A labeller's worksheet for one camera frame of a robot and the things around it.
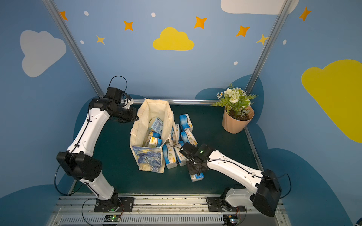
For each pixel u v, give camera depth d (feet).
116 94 2.02
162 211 2.40
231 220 2.32
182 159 2.69
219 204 2.45
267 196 1.26
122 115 2.17
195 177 2.30
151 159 2.44
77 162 1.41
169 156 2.75
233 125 3.14
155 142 2.62
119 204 2.40
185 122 3.32
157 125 3.16
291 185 1.45
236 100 2.82
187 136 3.05
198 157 1.74
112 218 2.31
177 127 3.26
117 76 2.21
